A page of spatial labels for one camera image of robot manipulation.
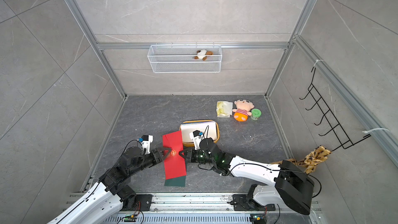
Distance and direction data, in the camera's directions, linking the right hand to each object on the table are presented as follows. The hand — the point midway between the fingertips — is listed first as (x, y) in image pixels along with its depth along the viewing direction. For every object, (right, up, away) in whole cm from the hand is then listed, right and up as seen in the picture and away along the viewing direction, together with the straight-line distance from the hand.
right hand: (179, 154), depth 72 cm
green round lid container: (+47, +18, +30) cm, 59 cm away
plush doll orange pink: (+38, +19, +31) cm, 53 cm away
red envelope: (-2, -4, -1) cm, 4 cm away
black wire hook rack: (+67, +13, -9) cm, 69 cm away
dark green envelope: (-1, -17, +8) cm, 18 cm away
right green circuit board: (+36, -29, -2) cm, 47 cm away
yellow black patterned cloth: (+62, +3, -7) cm, 62 cm away
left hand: (-5, +2, +2) cm, 5 cm away
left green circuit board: (-22, -30, -1) cm, 37 cm away
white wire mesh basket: (-1, +55, +29) cm, 62 cm away
